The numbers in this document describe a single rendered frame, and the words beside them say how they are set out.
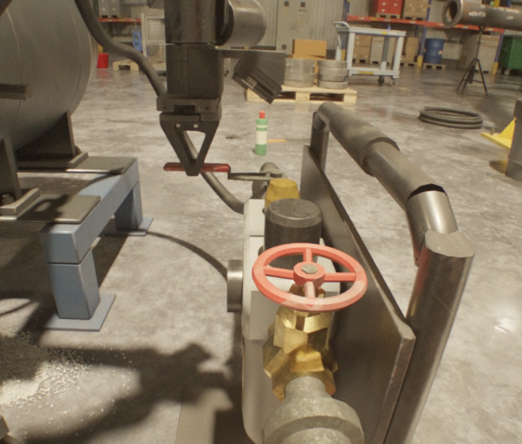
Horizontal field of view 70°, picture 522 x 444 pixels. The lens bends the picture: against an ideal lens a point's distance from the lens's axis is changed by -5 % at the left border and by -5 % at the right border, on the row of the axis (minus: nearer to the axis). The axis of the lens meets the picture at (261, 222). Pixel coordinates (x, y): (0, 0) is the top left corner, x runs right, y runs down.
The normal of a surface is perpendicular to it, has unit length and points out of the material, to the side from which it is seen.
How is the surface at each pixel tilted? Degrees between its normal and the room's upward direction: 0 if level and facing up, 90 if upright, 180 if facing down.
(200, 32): 90
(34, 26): 80
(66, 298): 90
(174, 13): 90
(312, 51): 90
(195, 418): 0
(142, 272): 0
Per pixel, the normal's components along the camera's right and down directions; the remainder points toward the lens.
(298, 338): -0.35, 0.40
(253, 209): 0.04, -0.90
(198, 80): 0.04, 0.44
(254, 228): 0.05, -0.33
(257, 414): -0.61, 0.32
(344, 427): 0.22, 0.27
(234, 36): 0.61, 0.76
